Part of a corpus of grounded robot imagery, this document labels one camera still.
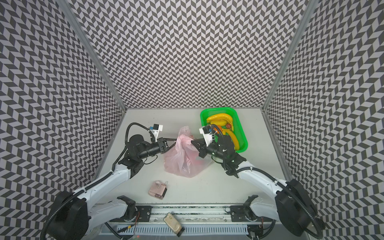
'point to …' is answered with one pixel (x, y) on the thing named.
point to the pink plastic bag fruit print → (183, 159)
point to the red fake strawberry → (228, 126)
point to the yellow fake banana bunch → (222, 119)
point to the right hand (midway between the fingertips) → (192, 145)
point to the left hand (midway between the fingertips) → (178, 142)
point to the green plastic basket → (238, 127)
